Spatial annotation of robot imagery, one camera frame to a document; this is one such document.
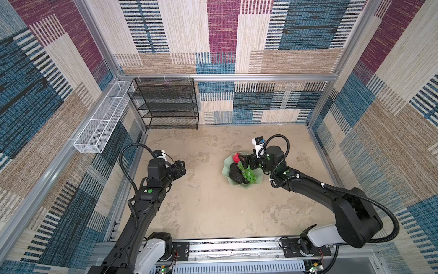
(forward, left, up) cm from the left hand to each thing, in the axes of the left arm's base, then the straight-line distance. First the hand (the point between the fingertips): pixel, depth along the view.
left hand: (178, 162), depth 80 cm
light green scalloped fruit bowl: (+4, -23, -14) cm, 27 cm away
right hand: (+5, -33, -2) cm, 33 cm away
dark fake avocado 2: (-3, -28, -11) cm, 30 cm away
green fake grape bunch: (-2, -33, -8) cm, 34 cm away
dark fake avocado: (+6, -27, -15) cm, 32 cm away
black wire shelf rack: (+46, +14, -1) cm, 48 cm away
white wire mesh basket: (+4, +31, +15) cm, 35 cm away
